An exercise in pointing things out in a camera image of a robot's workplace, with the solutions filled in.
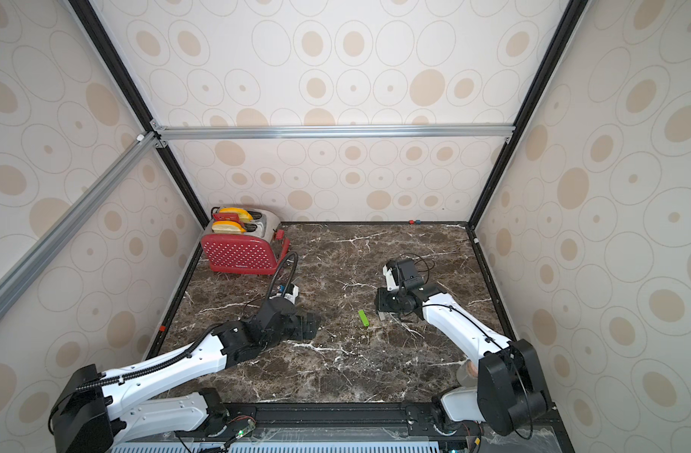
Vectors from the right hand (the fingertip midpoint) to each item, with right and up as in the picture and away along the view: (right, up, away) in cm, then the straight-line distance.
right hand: (376, 303), depth 85 cm
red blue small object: (+22, +29, +39) cm, 53 cm away
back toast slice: (-44, +28, +9) cm, 53 cm away
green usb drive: (-3, -6, +7) cm, 10 cm away
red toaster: (-37, +17, +8) cm, 42 cm away
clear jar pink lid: (+24, -17, -11) cm, 31 cm away
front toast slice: (-48, +24, +6) cm, 54 cm away
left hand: (-18, -3, -7) cm, 19 cm away
